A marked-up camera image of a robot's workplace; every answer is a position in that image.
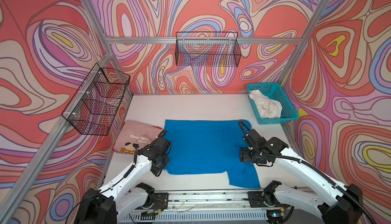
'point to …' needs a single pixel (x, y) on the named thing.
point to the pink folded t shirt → (134, 135)
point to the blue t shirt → (210, 147)
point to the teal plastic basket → (273, 90)
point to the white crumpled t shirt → (268, 108)
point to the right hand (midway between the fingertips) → (249, 161)
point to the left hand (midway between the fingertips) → (168, 162)
